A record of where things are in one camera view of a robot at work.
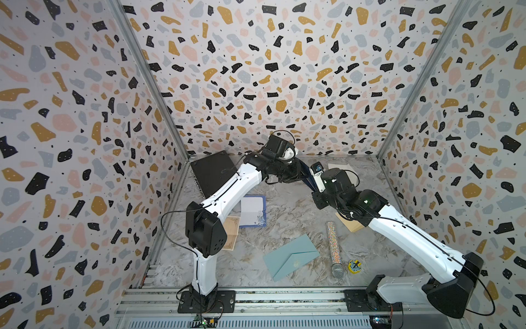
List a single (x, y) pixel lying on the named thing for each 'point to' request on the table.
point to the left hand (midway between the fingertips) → (310, 175)
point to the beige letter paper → (231, 227)
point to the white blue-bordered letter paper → (253, 212)
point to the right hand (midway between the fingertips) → (316, 187)
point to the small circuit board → (201, 322)
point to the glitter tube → (337, 268)
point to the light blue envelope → (290, 257)
